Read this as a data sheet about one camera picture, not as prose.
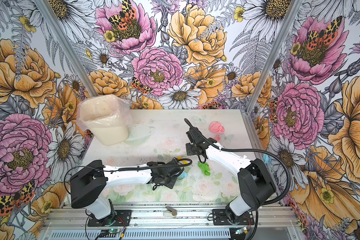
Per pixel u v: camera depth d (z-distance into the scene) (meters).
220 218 0.73
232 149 0.54
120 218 0.73
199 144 0.64
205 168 0.91
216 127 1.09
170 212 0.75
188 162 0.68
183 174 0.73
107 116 0.82
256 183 0.44
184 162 0.76
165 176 0.69
